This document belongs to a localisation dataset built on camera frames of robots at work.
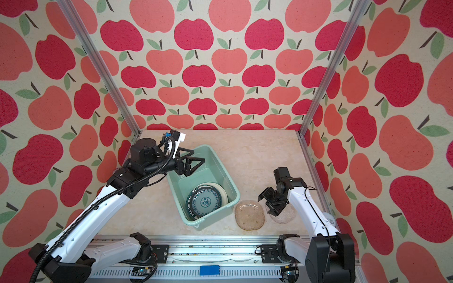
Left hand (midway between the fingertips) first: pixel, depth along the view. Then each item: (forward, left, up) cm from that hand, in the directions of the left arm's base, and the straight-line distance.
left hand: (199, 160), depth 64 cm
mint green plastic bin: (+10, -4, -21) cm, 24 cm away
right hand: (-7, -28, -28) cm, 40 cm away
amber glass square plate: (-8, -22, -35) cm, 42 cm away
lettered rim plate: (-7, +8, -31) cm, 33 cm away
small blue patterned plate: (-3, +1, -31) cm, 31 cm away
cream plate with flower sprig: (0, -10, -32) cm, 33 cm away
